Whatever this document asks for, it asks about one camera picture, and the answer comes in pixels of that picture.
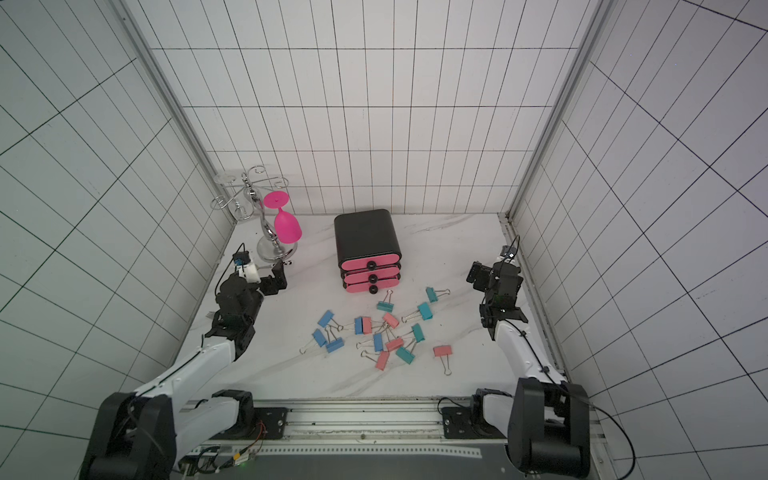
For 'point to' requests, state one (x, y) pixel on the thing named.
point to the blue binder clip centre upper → (358, 325)
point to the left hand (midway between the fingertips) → (267, 266)
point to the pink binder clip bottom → (380, 359)
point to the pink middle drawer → (371, 275)
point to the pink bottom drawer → (372, 286)
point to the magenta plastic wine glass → (287, 227)
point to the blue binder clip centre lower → (377, 343)
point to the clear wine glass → (242, 206)
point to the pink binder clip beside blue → (367, 325)
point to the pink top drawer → (371, 263)
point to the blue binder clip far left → (318, 337)
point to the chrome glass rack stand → (270, 248)
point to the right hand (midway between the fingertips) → (482, 262)
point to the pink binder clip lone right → (443, 351)
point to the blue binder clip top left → (327, 319)
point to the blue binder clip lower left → (334, 345)
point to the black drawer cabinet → (365, 234)
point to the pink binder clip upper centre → (391, 320)
